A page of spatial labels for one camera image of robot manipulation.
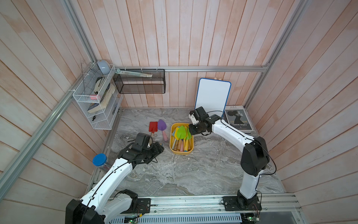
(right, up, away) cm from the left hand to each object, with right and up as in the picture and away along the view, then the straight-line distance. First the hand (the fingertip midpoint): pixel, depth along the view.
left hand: (160, 153), depth 79 cm
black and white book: (+58, +22, +32) cm, 70 cm away
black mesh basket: (-18, +49, +25) cm, 58 cm away
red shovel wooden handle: (-9, +14, +28) cm, 32 cm away
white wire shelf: (-35, +20, +5) cm, 41 cm away
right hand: (+19, +13, +12) cm, 26 cm away
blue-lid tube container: (-30, -1, -9) cm, 31 cm away
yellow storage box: (+7, +14, +22) cm, 27 cm away
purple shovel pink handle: (+13, +2, +15) cm, 20 cm away
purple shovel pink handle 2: (-2, +15, +28) cm, 32 cm away
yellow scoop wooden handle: (+9, +6, +19) cm, 22 cm away
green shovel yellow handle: (+13, +9, +22) cm, 27 cm away
